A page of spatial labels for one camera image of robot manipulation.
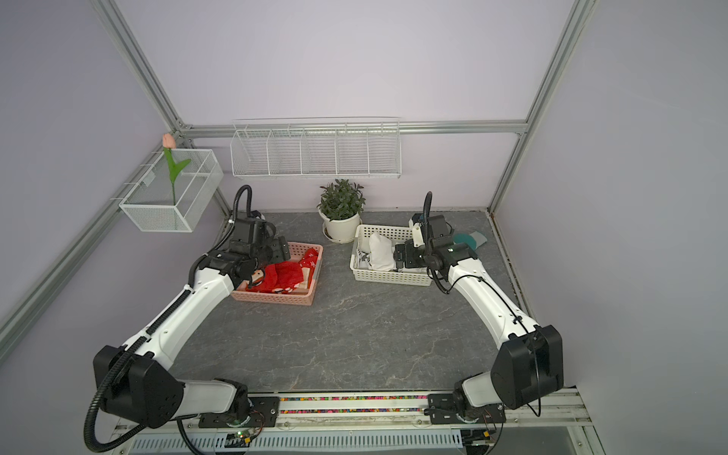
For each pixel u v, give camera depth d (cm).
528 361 41
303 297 89
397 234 108
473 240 106
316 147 99
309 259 99
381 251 101
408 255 74
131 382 39
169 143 85
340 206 99
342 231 106
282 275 96
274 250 74
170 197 82
